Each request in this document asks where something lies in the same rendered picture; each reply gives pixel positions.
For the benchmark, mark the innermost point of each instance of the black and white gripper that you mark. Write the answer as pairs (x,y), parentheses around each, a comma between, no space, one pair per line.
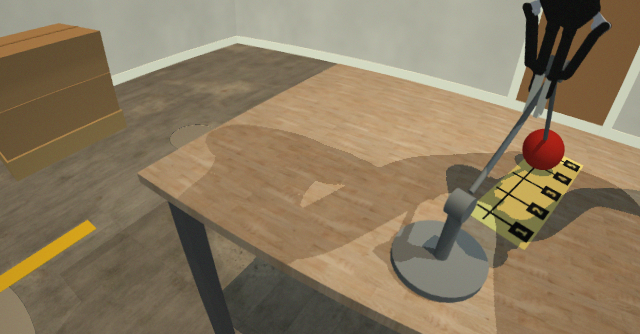
(571,15)

